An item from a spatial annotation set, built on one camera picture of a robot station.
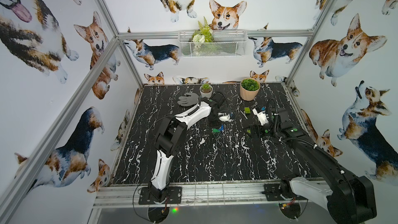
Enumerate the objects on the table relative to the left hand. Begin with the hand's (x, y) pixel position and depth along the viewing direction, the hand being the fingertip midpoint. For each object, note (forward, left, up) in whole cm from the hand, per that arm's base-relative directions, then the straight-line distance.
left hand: (219, 121), depth 94 cm
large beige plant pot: (+22, -21, +5) cm, 31 cm away
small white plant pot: (+23, +7, +2) cm, 24 cm away
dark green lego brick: (-4, +2, -4) cm, 6 cm away
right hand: (-9, -15, +10) cm, 19 cm away
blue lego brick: (-3, -2, -2) cm, 5 cm away
